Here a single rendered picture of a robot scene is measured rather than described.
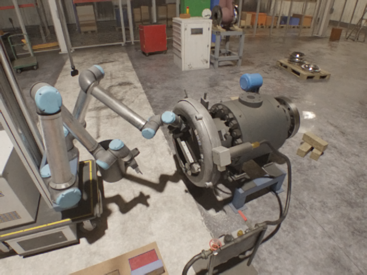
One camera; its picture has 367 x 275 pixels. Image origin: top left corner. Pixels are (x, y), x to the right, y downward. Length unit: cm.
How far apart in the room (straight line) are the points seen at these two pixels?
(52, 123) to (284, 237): 191
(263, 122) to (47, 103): 151
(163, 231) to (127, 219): 36
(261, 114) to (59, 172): 152
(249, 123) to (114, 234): 146
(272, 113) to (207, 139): 70
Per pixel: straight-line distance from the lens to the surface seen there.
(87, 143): 150
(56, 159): 130
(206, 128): 148
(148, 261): 135
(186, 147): 181
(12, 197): 176
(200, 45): 549
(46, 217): 194
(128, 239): 198
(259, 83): 218
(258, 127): 182
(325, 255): 218
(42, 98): 113
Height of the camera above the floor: 170
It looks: 35 degrees down
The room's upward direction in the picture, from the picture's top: straight up
